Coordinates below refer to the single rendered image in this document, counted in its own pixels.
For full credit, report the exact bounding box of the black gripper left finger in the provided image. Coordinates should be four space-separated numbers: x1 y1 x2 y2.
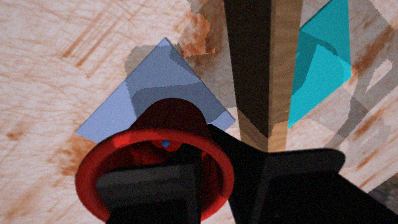
96 143 202 224

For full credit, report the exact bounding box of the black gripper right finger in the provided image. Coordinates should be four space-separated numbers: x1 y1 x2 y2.
208 124 346 224

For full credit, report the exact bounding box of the dark red cup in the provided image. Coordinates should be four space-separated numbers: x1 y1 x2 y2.
74 98 234 223

